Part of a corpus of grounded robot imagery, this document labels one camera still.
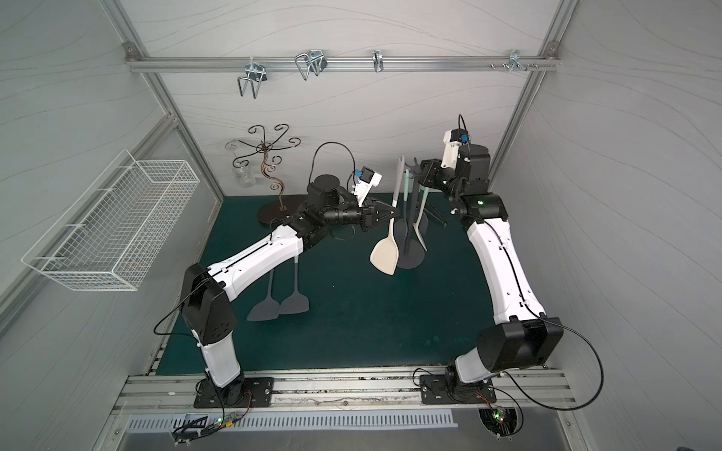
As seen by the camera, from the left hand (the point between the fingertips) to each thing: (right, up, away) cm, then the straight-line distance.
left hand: (398, 214), depth 68 cm
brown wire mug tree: (-46, +2, +46) cm, 65 cm away
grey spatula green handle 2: (-31, -28, +21) cm, 47 cm away
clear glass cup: (-52, +15, +31) cm, 62 cm away
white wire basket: (-71, -6, -1) cm, 72 cm away
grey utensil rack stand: (+8, -14, +31) cm, 35 cm away
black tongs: (+12, +1, +14) cm, 18 cm away
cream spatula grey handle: (-3, -11, +5) cm, 12 cm away
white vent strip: (-28, -53, +2) cm, 59 cm away
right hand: (+7, +14, +4) cm, 16 cm away
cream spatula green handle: (+8, -2, +18) cm, 20 cm away
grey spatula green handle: (-39, -29, +18) cm, 52 cm away
